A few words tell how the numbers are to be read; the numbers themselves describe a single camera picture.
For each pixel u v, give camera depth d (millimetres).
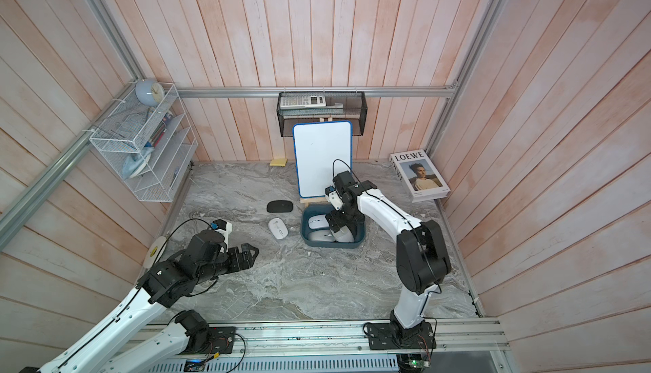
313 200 993
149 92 794
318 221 977
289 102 905
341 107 900
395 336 652
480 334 768
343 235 903
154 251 936
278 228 952
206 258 546
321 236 950
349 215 768
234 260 639
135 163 812
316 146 899
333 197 837
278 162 1207
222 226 670
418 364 700
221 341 734
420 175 1107
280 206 1040
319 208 1027
